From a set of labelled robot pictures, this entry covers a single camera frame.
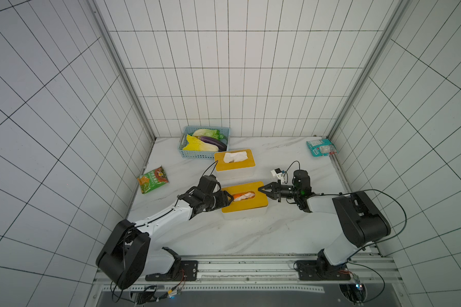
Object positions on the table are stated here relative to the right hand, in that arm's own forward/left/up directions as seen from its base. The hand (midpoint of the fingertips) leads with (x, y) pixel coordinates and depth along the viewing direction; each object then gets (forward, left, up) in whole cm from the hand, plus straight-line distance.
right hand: (254, 193), depth 83 cm
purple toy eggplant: (+33, +19, -6) cm, 39 cm away
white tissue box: (+15, +10, -8) cm, 20 cm away
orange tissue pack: (-1, +5, -1) cm, 5 cm away
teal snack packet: (+37, -42, -8) cm, 56 cm away
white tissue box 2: (-8, +4, -5) cm, 10 cm away
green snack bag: (+8, +52, -7) cm, 53 cm away
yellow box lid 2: (-2, -2, -2) cm, 4 cm away
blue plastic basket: (+26, +30, -6) cm, 40 cm away
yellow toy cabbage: (+30, +33, -2) cm, 45 cm away
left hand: (-4, +13, -4) cm, 14 cm away
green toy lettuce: (+40, +27, -3) cm, 49 cm away
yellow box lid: (+15, +17, -1) cm, 23 cm away
